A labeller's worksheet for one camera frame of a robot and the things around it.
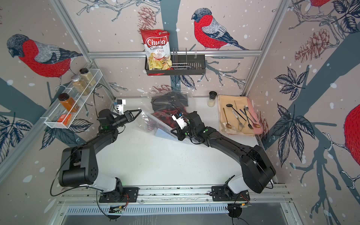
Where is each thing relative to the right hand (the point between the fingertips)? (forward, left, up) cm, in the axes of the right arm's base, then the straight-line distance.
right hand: (172, 130), depth 81 cm
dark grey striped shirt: (+36, +8, -13) cm, 39 cm away
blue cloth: (0, +8, -3) cm, 8 cm away
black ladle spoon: (+35, -44, -16) cm, 59 cm away
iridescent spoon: (+16, -60, -16) cm, 64 cm away
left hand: (+10, +19, +8) cm, 23 cm away
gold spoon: (+16, -38, -16) cm, 44 cm away
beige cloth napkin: (+40, -52, -17) cm, 68 cm away
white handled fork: (+25, -46, -16) cm, 54 cm away
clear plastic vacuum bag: (+33, +27, -16) cm, 45 cm away
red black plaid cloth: (+20, +9, -13) cm, 26 cm away
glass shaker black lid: (+36, -27, -5) cm, 46 cm away
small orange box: (-5, +50, +16) cm, 53 cm away
